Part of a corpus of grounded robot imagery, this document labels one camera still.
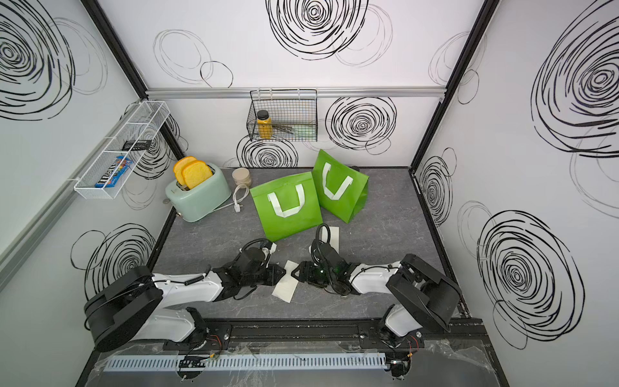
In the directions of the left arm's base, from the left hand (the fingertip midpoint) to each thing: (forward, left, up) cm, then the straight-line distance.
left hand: (286, 272), depth 85 cm
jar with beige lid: (+43, +25, +4) cm, 49 cm away
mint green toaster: (+20, +37, +11) cm, 44 cm away
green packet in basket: (+40, -5, +32) cm, 52 cm away
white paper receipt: (-4, 0, -2) cm, 5 cm away
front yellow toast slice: (+31, +37, +17) cm, 51 cm away
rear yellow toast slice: (+32, +43, +19) cm, 57 cm away
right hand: (-1, -4, +1) cm, 4 cm away
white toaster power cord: (+29, +24, -1) cm, 38 cm away
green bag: (+20, 0, +12) cm, 24 cm away
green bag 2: (+28, -20, +14) cm, 37 cm away
